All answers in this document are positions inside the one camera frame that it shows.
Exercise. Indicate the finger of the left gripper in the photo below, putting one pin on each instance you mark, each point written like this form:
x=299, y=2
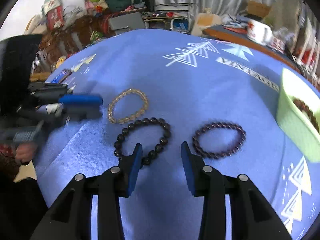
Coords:
x=81, y=99
x=82, y=112

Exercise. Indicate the grey laptop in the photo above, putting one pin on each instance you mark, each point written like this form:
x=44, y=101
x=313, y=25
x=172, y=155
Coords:
x=125, y=23

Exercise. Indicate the white enamel mug red star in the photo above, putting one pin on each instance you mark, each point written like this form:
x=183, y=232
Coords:
x=259, y=32

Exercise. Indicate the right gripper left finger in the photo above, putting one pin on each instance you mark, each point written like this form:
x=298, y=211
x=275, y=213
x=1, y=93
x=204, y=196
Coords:
x=69, y=217

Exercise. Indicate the blue printed tablecloth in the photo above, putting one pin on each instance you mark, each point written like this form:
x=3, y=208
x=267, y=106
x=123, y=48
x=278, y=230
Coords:
x=191, y=81

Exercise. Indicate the person's left hand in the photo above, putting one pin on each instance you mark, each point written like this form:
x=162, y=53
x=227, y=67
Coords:
x=25, y=152

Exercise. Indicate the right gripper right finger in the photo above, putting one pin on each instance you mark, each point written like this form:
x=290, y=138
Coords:
x=252, y=215

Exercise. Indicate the green plastic tray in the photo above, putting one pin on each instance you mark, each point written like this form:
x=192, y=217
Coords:
x=295, y=123

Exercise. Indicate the beige waste bin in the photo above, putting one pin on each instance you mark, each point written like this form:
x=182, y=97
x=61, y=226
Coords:
x=203, y=21

